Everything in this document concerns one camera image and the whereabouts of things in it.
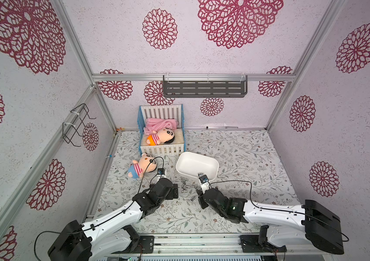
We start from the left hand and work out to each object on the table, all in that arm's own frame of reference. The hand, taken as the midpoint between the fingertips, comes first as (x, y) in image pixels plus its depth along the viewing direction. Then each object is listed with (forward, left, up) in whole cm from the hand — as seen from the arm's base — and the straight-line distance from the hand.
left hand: (169, 186), depth 84 cm
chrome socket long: (+3, -8, -7) cm, 11 cm away
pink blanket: (+44, +12, +2) cm, 46 cm away
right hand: (-2, -17, +1) cm, 17 cm away
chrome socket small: (-4, -12, -7) cm, 15 cm away
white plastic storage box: (+17, -13, -7) cm, 22 cm away
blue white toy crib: (+26, -4, 0) cm, 26 cm away
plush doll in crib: (+32, +5, +4) cm, 32 cm away
